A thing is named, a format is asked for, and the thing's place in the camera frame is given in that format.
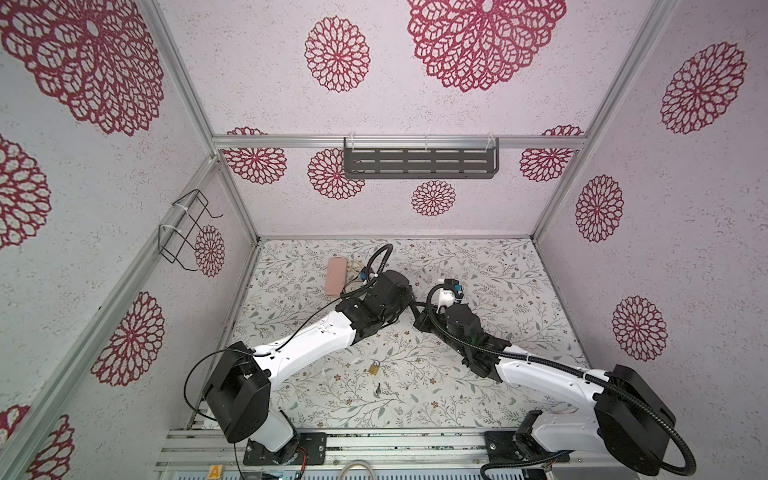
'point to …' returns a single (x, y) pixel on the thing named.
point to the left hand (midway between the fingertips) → (413, 295)
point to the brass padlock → (374, 367)
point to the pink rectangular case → (336, 274)
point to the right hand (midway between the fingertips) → (407, 300)
